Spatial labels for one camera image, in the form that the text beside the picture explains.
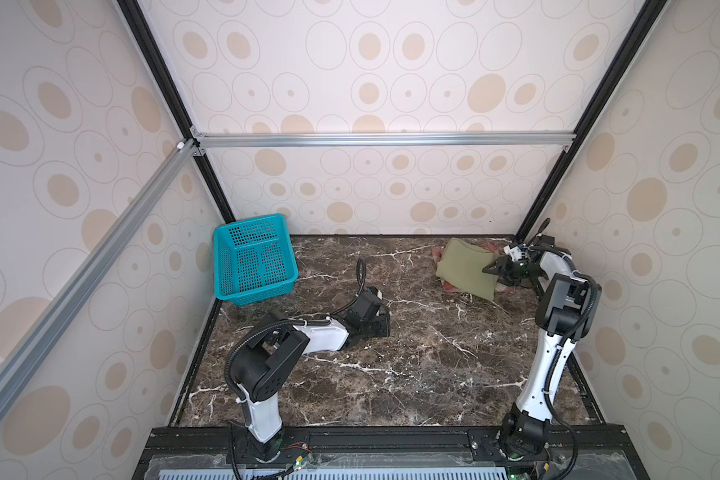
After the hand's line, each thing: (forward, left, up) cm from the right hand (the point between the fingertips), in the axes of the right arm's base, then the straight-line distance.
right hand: (491, 270), depth 105 cm
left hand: (-21, +34, +2) cm, 39 cm away
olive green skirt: (-1, +11, +4) cm, 12 cm away
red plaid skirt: (+9, +17, 0) cm, 20 cm away
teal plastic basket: (+9, +86, -2) cm, 87 cm away
